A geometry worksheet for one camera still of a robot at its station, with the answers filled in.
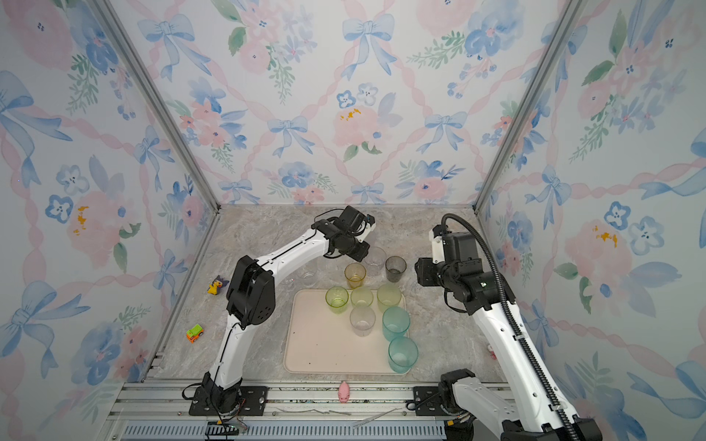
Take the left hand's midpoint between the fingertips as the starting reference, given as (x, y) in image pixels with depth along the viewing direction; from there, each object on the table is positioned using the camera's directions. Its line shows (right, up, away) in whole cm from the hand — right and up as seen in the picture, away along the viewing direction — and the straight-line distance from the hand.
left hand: (367, 249), depth 93 cm
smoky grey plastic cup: (+10, -6, +5) cm, 13 cm away
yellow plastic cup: (-4, -9, +5) cm, 11 cm away
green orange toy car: (-54, -25, -10) cm, 60 cm away
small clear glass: (-21, -10, +4) cm, 23 cm away
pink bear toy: (+37, -30, -12) cm, 49 cm away
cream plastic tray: (-15, -28, -9) cm, 33 cm away
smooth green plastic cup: (-10, -16, -3) cm, 19 cm away
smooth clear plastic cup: (+3, -4, +4) cm, 6 cm away
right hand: (+15, -3, -19) cm, 24 cm away
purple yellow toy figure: (-52, -12, +1) cm, 53 cm away
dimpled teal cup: (+8, -22, -10) cm, 25 cm away
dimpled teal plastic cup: (+10, -29, -14) cm, 34 cm away
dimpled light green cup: (-2, -16, -3) cm, 16 cm away
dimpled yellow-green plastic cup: (+7, -16, +2) cm, 18 cm away
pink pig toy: (-7, -38, -18) cm, 43 cm away
